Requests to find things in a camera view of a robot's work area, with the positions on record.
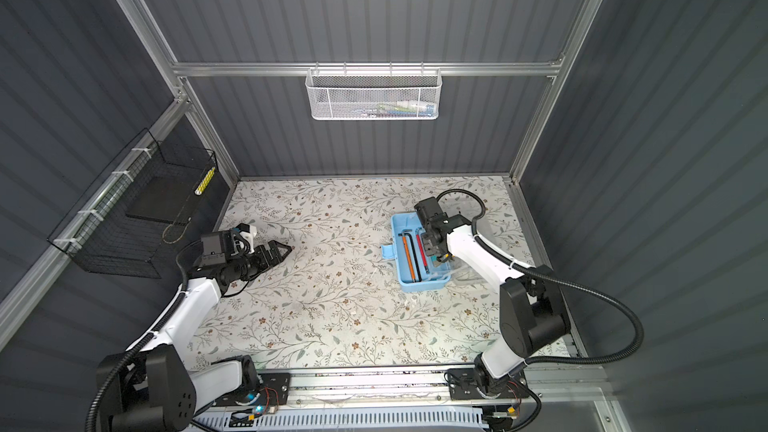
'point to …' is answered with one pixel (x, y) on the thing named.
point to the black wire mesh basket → (133, 218)
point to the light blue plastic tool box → (416, 270)
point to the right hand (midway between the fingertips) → (445, 242)
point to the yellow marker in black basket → (199, 190)
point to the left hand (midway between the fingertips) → (280, 255)
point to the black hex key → (414, 253)
